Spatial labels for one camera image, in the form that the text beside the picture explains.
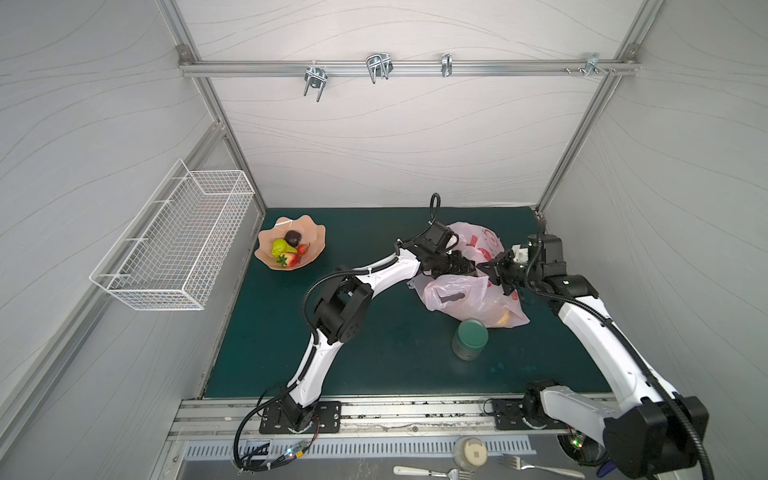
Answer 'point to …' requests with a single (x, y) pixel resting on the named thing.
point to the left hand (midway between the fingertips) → (472, 265)
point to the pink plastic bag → (475, 299)
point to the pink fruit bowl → (311, 233)
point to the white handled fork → (453, 473)
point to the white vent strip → (422, 448)
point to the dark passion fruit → (293, 238)
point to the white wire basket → (172, 249)
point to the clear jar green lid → (471, 337)
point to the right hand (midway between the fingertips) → (481, 255)
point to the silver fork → (519, 463)
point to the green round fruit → (280, 246)
